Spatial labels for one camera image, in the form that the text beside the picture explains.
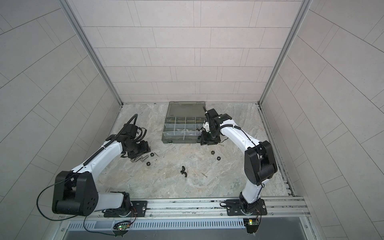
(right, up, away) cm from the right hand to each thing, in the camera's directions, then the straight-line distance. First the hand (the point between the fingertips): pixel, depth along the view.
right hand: (203, 143), depth 84 cm
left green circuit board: (-36, -33, -20) cm, 52 cm away
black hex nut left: (-32, -12, +2) cm, 34 cm away
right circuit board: (+22, -35, -16) cm, 44 cm away
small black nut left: (-31, -8, +5) cm, 32 cm away
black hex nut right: (+9, -10, +4) cm, 14 cm away
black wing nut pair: (-11, -16, -1) cm, 19 cm away
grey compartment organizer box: (-14, +13, +22) cm, 29 cm away
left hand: (-30, -3, +2) cm, 31 cm away
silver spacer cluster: (-36, -9, +3) cm, 37 cm away
